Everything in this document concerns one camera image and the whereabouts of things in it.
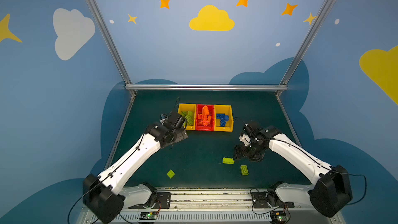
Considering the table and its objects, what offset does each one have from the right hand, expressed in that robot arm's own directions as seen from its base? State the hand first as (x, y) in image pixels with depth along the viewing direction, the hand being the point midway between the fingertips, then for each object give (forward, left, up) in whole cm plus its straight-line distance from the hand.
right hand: (242, 157), depth 79 cm
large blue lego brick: (+31, +8, -7) cm, 33 cm away
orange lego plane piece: (+27, +20, -6) cm, 34 cm away
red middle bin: (+22, +23, -7) cm, 33 cm away
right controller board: (-24, -16, -11) cm, 31 cm away
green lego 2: (-3, -3, -9) cm, 11 cm away
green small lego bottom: (-8, +37, -8) cm, 39 cm away
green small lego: (+32, +35, -8) cm, 49 cm away
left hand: (+6, +33, +7) cm, 34 cm away
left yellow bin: (+34, +31, -3) cm, 46 cm away
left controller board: (-27, +44, -9) cm, 53 cm away
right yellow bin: (+35, +5, -5) cm, 36 cm away
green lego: (+1, +6, -8) cm, 10 cm away
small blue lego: (+26, +8, -8) cm, 28 cm away
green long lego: (+27, +31, -6) cm, 41 cm away
